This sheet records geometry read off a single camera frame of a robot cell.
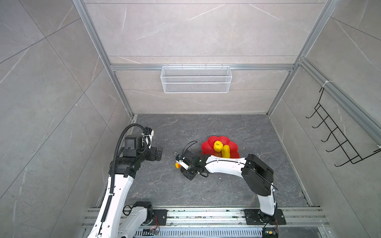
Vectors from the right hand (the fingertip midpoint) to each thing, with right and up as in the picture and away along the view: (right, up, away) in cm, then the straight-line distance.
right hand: (187, 170), depth 89 cm
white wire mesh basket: (+6, +60, +12) cm, 61 cm away
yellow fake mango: (+25, +11, +4) cm, 27 cm away
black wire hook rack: (+69, +20, -26) cm, 77 cm away
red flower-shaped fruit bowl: (+14, +13, +11) cm, 22 cm away
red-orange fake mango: (-6, +3, -1) cm, 7 cm away
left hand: (-17, +18, -15) cm, 29 cm away
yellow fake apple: (+20, +14, +7) cm, 26 cm away
